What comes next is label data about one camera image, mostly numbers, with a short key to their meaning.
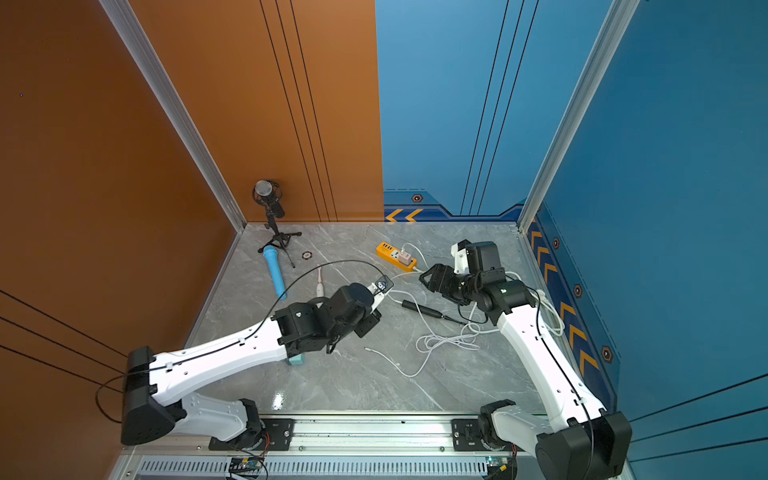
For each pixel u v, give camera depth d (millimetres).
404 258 1003
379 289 600
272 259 1064
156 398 400
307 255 1113
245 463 713
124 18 696
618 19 697
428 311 934
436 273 669
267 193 970
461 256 696
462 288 624
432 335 851
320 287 1022
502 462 721
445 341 855
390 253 1075
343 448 726
